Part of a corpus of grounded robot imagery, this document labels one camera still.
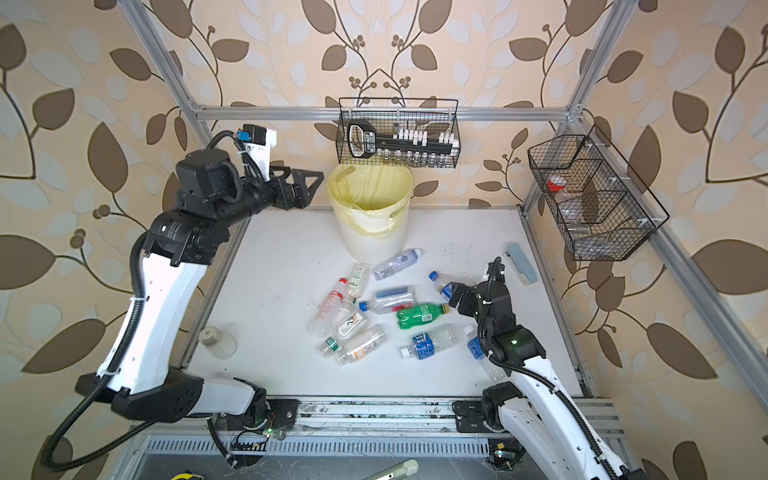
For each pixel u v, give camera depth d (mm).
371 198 1077
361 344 817
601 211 735
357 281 935
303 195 525
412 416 753
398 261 1042
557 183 806
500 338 556
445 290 918
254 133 477
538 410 483
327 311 879
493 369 769
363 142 845
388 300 917
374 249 1052
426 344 806
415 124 946
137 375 375
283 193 511
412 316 887
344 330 840
